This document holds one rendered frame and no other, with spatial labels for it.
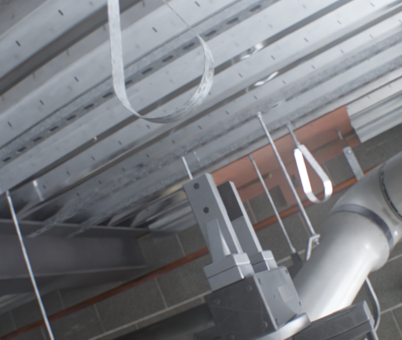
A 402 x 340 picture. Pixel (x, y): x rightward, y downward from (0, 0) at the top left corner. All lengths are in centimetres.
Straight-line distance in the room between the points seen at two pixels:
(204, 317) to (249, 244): 115
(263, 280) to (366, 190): 40
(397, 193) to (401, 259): 154
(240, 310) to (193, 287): 206
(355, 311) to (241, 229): 15
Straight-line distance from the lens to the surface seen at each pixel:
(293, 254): 186
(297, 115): 171
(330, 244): 72
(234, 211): 50
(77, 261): 206
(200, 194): 44
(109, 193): 167
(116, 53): 57
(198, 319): 165
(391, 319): 231
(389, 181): 76
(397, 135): 233
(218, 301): 41
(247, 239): 50
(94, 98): 105
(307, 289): 66
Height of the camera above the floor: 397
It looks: 16 degrees up
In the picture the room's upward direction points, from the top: 23 degrees counter-clockwise
